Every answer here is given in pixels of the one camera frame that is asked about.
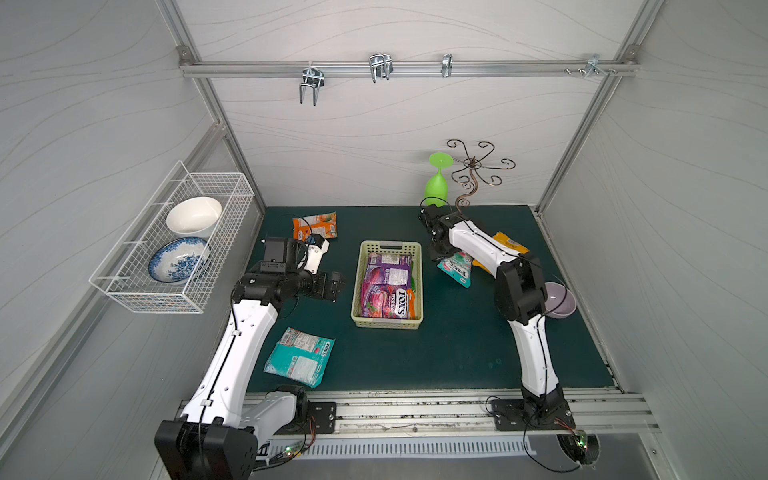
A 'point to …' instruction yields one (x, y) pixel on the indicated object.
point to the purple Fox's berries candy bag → (384, 301)
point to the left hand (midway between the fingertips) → (330, 279)
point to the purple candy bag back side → (390, 271)
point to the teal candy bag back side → (300, 356)
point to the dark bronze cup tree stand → (473, 167)
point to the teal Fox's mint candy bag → (458, 268)
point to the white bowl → (194, 216)
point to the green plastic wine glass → (436, 186)
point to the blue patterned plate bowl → (178, 260)
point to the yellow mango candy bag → (510, 242)
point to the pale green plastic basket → (414, 248)
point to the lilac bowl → (554, 294)
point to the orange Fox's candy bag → (324, 224)
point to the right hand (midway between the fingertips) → (444, 248)
